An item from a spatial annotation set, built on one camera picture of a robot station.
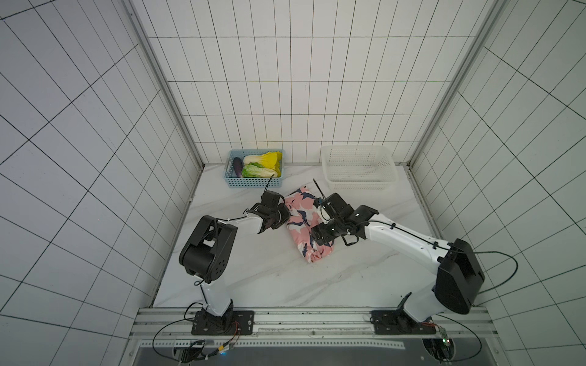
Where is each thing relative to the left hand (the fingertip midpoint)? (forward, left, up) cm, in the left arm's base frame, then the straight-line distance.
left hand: (289, 216), depth 96 cm
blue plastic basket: (+29, +8, +7) cm, 31 cm away
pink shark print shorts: (+2, -7, -3) cm, 7 cm away
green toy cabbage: (+23, +17, +5) cm, 29 cm away
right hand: (-12, -10, +8) cm, 17 cm away
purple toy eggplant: (+27, +26, +3) cm, 38 cm away
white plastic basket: (+32, -37, -2) cm, 48 cm away
